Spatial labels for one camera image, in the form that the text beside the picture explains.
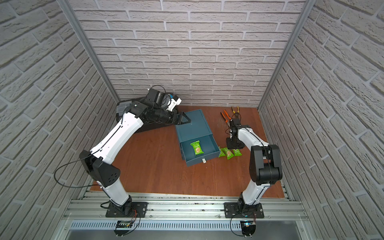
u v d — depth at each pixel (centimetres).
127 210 66
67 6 70
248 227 70
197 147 79
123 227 71
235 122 77
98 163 43
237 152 94
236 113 117
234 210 74
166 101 64
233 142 82
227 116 113
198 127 81
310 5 68
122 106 97
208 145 81
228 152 92
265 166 47
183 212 73
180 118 64
